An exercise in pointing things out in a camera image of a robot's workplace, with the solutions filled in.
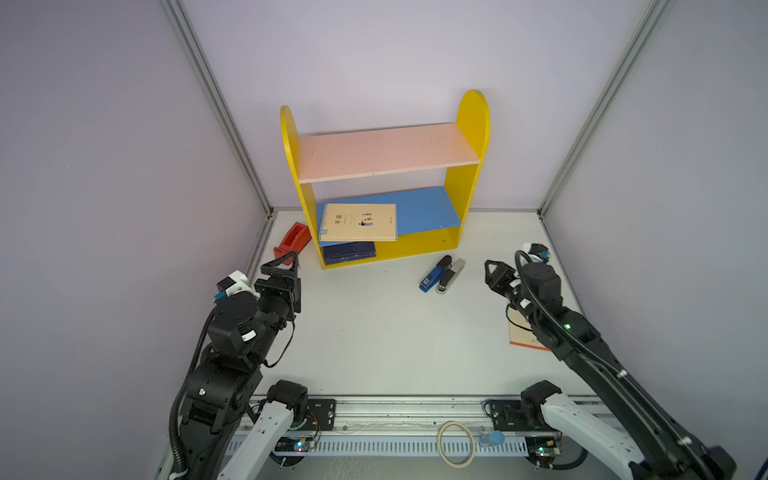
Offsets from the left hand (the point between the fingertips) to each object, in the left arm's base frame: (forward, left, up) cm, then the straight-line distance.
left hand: (299, 262), depth 59 cm
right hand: (+8, -44, -16) cm, 48 cm away
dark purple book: (+26, -1, -32) cm, 41 cm away
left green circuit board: (-28, +3, -38) cm, 47 cm away
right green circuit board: (-27, -56, -38) cm, 73 cm away
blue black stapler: (+18, -33, -33) cm, 50 cm away
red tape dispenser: (+31, +16, -32) cm, 47 cm away
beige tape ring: (-31, -33, -37) cm, 59 cm away
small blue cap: (-27, -41, -27) cm, 56 cm away
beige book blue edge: (+32, -8, -23) cm, 40 cm away
